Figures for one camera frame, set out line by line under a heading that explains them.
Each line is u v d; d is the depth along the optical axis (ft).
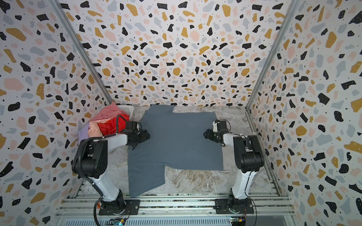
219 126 2.69
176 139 3.08
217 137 2.56
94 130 2.73
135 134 2.83
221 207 2.40
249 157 1.70
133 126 2.63
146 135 3.03
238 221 2.35
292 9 2.36
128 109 3.60
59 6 2.29
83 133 2.80
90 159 1.62
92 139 1.74
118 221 2.31
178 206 2.49
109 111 3.40
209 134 3.00
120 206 2.17
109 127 2.98
